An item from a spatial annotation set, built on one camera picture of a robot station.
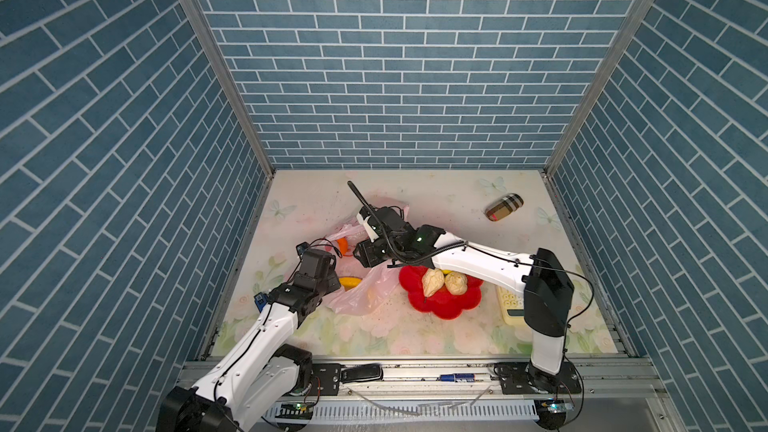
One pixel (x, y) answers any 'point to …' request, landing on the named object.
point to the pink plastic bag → (379, 284)
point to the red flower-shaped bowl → (443, 303)
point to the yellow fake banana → (348, 282)
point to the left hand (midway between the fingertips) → (332, 274)
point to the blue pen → (458, 378)
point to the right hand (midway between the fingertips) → (356, 248)
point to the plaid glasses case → (504, 207)
